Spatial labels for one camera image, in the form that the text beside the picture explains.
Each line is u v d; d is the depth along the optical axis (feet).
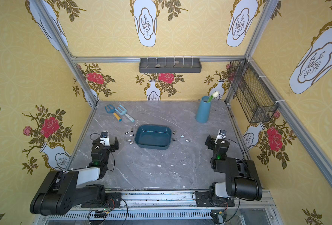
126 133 3.29
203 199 2.40
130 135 3.29
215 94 2.76
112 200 2.40
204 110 3.21
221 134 2.57
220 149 2.26
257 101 2.48
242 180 1.48
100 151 2.24
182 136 3.21
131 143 3.11
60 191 1.39
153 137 4.97
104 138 2.50
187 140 3.13
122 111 3.73
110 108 3.84
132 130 3.38
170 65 3.06
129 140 3.17
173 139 3.15
